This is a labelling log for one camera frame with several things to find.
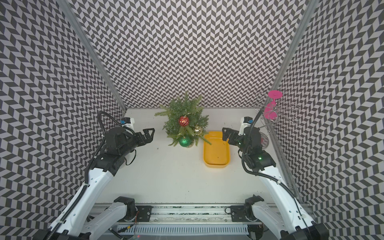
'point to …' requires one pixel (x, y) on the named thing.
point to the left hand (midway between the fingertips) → (147, 132)
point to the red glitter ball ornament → (184, 121)
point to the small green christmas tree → (184, 106)
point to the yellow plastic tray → (217, 154)
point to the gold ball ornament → (197, 129)
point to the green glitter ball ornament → (184, 141)
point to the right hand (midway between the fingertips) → (230, 133)
